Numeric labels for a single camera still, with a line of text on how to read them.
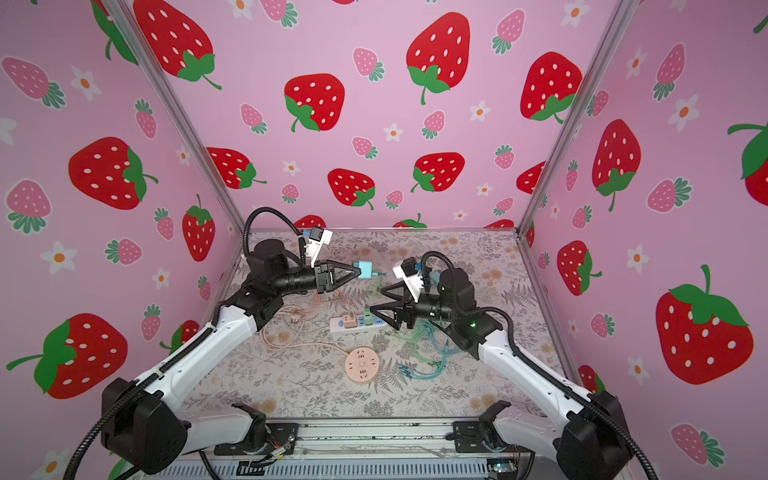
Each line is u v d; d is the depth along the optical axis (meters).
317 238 0.64
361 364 0.84
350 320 0.88
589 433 0.39
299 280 0.62
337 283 0.66
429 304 0.63
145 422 0.39
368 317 0.88
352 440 0.75
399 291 0.69
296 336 0.91
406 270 0.61
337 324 0.93
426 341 0.91
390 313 0.66
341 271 0.65
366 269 0.67
